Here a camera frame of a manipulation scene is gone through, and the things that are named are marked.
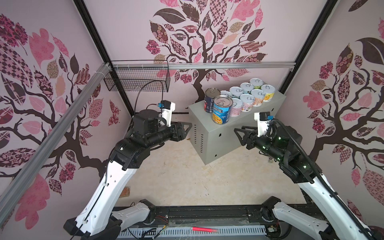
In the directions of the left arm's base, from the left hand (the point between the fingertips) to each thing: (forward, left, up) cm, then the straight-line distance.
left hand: (187, 128), depth 59 cm
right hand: (+1, -22, -1) cm, 22 cm away
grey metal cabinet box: (+2, -13, -13) cm, 18 cm away
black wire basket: (+49, +32, -6) cm, 59 cm away
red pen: (-31, -3, -39) cm, 49 cm away
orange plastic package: (-15, +34, -36) cm, 52 cm away
